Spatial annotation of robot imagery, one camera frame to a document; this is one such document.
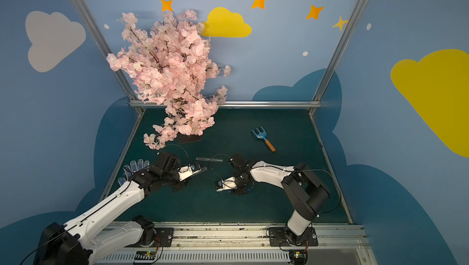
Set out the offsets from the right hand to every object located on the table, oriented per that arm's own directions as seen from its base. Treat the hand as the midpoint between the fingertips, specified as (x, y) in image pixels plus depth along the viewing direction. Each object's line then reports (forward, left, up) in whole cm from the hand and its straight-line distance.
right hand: (235, 184), depth 89 cm
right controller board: (-28, -28, -3) cm, 39 cm away
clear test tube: (+1, +14, +13) cm, 19 cm away
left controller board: (-31, +35, -2) cm, 47 cm away
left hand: (+1, +22, +10) cm, 24 cm away
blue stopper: (-3, +16, +23) cm, 29 cm away
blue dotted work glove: (+5, +54, +1) cm, 54 cm away
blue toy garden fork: (+31, -14, +1) cm, 34 cm away
